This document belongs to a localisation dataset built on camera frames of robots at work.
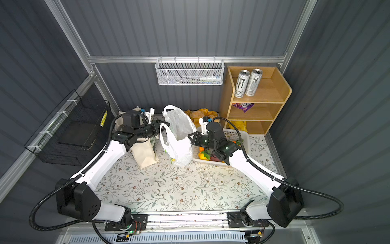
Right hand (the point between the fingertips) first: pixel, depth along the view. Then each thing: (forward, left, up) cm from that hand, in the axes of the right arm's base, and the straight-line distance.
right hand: (188, 137), depth 75 cm
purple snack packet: (+30, -35, -8) cm, 47 cm away
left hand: (+6, +11, +2) cm, 12 cm away
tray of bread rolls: (+34, -2, -18) cm, 38 cm away
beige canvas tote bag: (0, +27, -13) cm, 30 cm away
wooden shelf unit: (+29, -46, -12) cm, 56 cm away
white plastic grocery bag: (-1, +6, +1) cm, 6 cm away
